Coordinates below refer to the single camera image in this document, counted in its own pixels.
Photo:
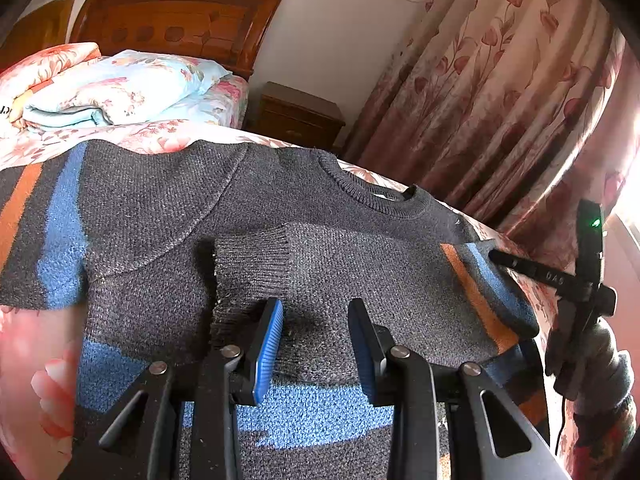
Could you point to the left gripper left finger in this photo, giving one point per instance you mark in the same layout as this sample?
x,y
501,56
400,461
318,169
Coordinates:
x,y
139,437

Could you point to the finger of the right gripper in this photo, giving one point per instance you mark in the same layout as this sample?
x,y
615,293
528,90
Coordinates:
x,y
535,272

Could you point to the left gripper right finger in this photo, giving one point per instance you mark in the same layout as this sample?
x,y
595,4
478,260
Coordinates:
x,y
489,437

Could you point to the dark striped knit sweater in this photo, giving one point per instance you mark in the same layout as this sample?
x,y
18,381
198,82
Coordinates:
x,y
169,254

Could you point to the right gloved hand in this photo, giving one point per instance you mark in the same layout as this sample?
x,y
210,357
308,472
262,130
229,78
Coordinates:
x,y
604,407

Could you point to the window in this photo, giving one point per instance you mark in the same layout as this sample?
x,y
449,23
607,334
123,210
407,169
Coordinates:
x,y
622,203

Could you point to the pink floral bed quilt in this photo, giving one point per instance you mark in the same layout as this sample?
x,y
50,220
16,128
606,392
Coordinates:
x,y
39,352

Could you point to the pink floral curtain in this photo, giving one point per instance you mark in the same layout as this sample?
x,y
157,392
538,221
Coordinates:
x,y
511,111

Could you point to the dark wooden nightstand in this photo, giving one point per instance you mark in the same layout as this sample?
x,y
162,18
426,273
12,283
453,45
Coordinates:
x,y
297,117

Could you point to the light blue floral pillow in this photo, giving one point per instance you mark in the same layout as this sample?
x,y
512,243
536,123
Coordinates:
x,y
122,89

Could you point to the pink floral pillow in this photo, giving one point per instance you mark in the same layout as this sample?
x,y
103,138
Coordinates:
x,y
38,68

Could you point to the small wooden headboard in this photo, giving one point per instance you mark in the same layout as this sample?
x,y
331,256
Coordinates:
x,y
43,28

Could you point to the large wooden headboard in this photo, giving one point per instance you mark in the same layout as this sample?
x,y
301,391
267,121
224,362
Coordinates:
x,y
229,32

